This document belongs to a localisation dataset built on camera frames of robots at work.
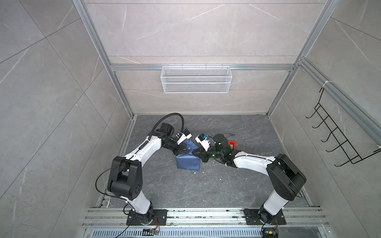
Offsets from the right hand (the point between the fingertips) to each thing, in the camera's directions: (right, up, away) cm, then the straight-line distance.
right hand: (195, 152), depth 84 cm
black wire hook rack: (+67, +10, -17) cm, 70 cm away
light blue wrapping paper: (-4, -5, -1) cm, 6 cm away
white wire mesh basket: (+1, +47, +12) cm, 49 cm away
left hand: (-4, +2, +2) cm, 5 cm away
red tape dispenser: (+25, +3, +10) cm, 27 cm away
